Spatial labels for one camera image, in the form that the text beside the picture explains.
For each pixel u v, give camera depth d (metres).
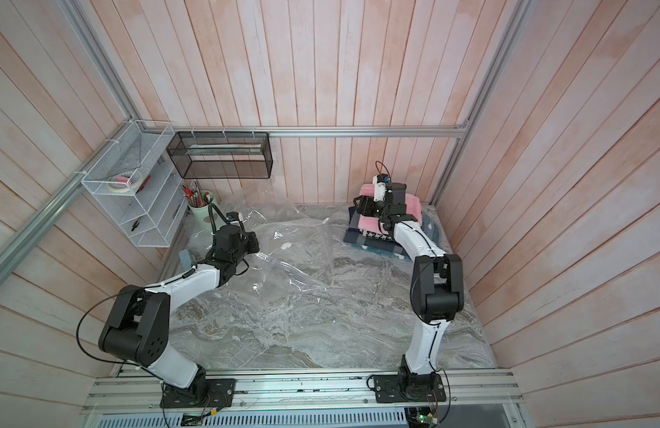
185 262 0.96
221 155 1.03
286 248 1.01
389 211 0.75
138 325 0.46
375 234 1.00
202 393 0.67
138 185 0.74
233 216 0.81
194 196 0.97
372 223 0.98
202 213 1.01
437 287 0.52
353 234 1.06
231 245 0.72
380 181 0.84
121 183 0.75
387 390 0.73
